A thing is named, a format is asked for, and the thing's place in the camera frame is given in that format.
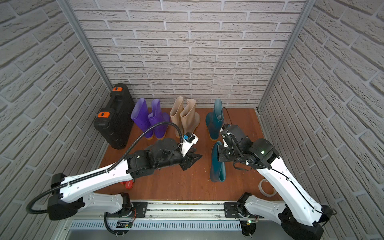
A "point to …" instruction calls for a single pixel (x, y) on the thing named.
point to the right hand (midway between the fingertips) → (221, 152)
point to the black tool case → (115, 122)
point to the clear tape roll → (260, 187)
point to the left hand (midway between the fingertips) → (201, 151)
